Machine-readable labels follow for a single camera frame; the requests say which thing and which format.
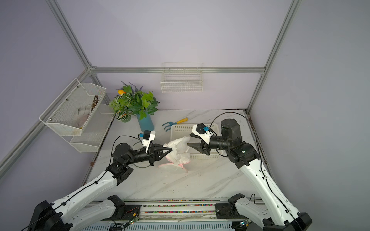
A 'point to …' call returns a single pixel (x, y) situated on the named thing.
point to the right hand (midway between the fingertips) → (191, 140)
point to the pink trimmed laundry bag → (179, 155)
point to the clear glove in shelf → (82, 114)
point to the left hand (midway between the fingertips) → (170, 150)
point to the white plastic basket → (177, 131)
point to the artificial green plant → (131, 101)
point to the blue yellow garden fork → (171, 123)
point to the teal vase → (146, 123)
